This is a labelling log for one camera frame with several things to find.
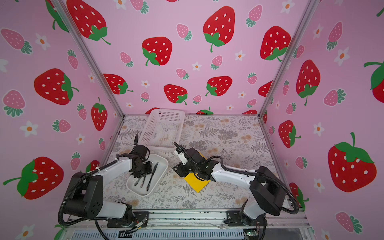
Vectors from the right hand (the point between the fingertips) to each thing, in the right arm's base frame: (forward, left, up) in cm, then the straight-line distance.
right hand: (174, 166), depth 80 cm
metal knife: (-4, +16, -12) cm, 21 cm away
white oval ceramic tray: (-8, +18, -12) cm, 24 cm away
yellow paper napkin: (-4, -12, -13) cm, 18 cm away
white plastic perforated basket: (+34, +19, -10) cm, 40 cm away
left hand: (0, +18, -11) cm, 21 cm away
